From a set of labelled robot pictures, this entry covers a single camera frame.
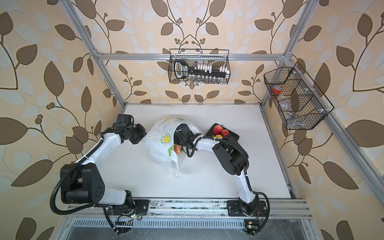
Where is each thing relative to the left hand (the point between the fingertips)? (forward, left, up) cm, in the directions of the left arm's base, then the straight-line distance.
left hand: (148, 130), depth 87 cm
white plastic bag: (-7, -9, +5) cm, 12 cm away
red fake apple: (+9, -43, -10) cm, 44 cm away
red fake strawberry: (+7, -47, -10) cm, 49 cm away
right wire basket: (+5, -81, +20) cm, 83 cm away
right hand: (0, -13, -10) cm, 16 cm away
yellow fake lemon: (+4, -43, -10) cm, 44 cm away
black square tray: (+9, -38, -13) cm, 41 cm away
